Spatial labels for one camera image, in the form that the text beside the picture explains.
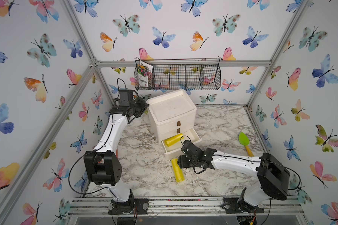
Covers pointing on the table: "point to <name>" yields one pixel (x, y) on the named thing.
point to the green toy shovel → (244, 139)
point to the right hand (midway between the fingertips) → (181, 161)
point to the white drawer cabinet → (173, 116)
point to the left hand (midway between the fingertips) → (151, 102)
